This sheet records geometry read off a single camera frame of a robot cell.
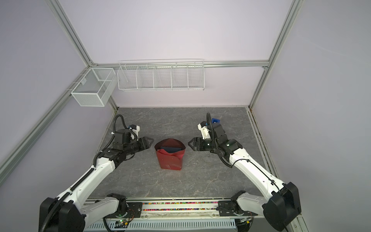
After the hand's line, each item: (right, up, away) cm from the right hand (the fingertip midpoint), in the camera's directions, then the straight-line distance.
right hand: (193, 144), depth 77 cm
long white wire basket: (-21, +45, +22) cm, 54 cm away
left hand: (-24, 0, +5) cm, 25 cm away
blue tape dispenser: (+16, +13, +27) cm, 34 cm away
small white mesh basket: (-68, +37, +23) cm, 80 cm away
